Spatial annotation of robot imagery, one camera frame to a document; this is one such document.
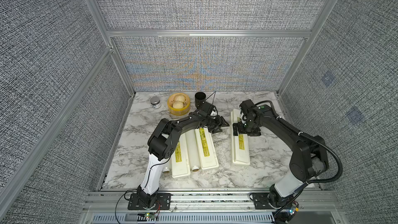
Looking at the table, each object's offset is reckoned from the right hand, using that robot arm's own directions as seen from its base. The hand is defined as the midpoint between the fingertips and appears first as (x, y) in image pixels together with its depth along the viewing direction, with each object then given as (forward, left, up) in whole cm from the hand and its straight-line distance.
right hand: (242, 130), depth 86 cm
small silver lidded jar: (+25, +54, -6) cm, 60 cm away
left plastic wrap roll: (-20, +41, -6) cm, 46 cm away
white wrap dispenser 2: (-10, +20, -2) cm, 23 cm away
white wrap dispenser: (-17, +34, -3) cm, 38 cm away
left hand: (+4, +6, -2) cm, 7 cm away
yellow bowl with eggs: (+24, +38, -6) cm, 45 cm away
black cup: (+29, +23, -6) cm, 37 cm away
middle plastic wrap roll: (-10, +27, -5) cm, 29 cm away
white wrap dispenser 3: (-9, +2, -1) cm, 10 cm away
